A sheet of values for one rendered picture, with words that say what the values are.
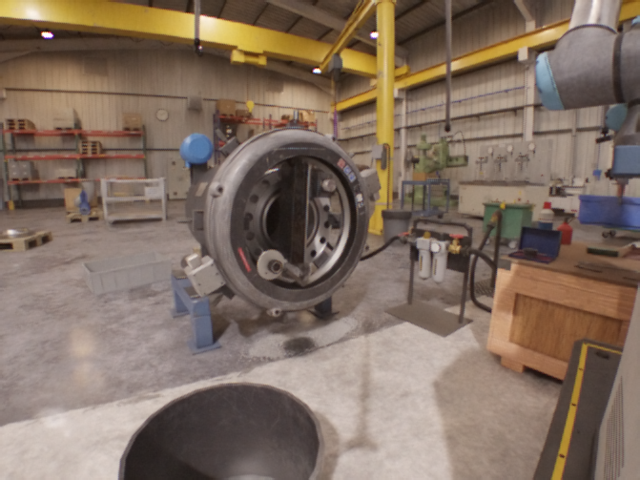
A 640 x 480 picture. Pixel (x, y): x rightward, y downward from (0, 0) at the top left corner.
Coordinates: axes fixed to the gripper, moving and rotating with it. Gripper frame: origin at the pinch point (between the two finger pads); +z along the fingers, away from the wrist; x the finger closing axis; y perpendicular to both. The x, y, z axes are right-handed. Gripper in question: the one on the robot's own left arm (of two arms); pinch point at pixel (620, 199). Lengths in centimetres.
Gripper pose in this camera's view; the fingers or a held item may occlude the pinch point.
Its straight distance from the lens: 153.4
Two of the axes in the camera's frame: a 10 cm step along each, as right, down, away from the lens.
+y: -5.9, -1.5, 8.0
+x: -8.1, 1.1, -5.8
